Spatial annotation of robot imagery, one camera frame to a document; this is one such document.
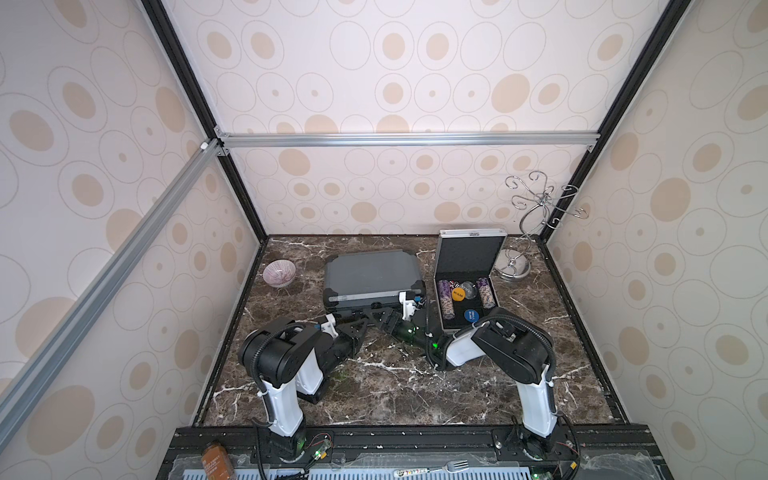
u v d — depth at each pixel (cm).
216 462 68
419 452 73
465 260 97
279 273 106
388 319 81
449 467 70
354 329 83
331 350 70
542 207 87
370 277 97
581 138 91
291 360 49
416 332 75
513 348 53
